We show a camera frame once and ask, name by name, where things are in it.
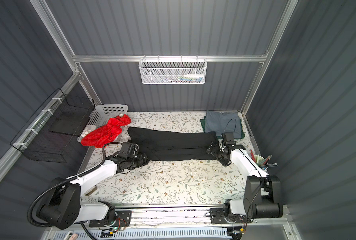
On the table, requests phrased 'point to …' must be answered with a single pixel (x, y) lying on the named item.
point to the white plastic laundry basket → (102, 115)
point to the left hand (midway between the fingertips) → (145, 161)
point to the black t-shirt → (172, 144)
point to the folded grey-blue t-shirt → (222, 121)
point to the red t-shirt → (100, 137)
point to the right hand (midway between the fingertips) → (214, 155)
